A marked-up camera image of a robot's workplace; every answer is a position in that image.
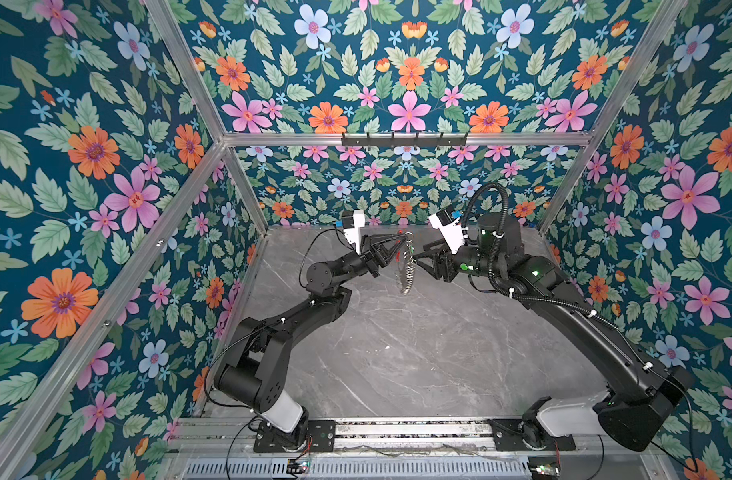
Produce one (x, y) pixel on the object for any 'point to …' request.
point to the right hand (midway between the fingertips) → (421, 248)
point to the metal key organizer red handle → (405, 253)
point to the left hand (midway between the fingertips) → (408, 239)
